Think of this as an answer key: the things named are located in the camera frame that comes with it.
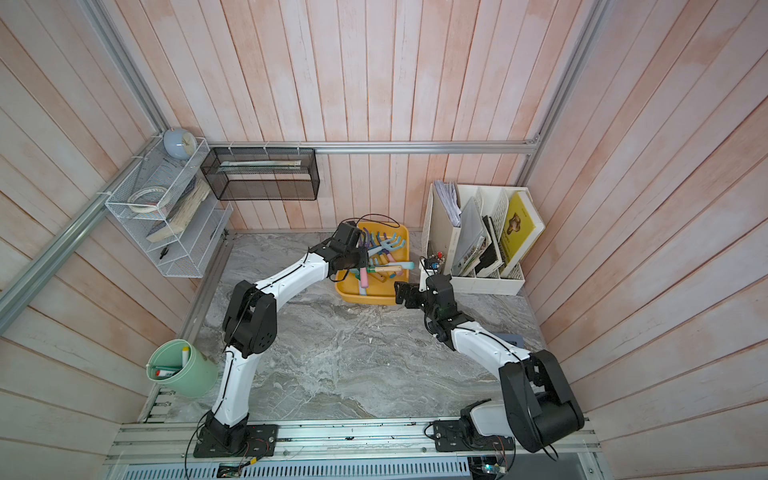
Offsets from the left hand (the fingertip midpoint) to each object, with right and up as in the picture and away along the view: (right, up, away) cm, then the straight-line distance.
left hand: (365, 259), depth 98 cm
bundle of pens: (+19, -1, -20) cm, 28 cm away
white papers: (+26, +20, -8) cm, 34 cm away
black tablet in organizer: (+41, +2, -4) cm, 41 cm away
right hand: (+14, -7, -9) cm, 18 cm away
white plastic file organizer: (+43, +20, +1) cm, 48 cm away
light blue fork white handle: (+9, +5, +16) cm, 19 cm away
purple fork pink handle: (0, -5, -3) cm, 6 cm away
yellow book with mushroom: (+50, +10, -8) cm, 51 cm away
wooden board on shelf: (-49, +12, -18) cm, 54 cm away
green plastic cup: (-48, -29, -20) cm, 60 cm away
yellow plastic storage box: (+3, -8, +5) cm, 10 cm away
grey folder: (+34, +6, -7) cm, 35 cm away
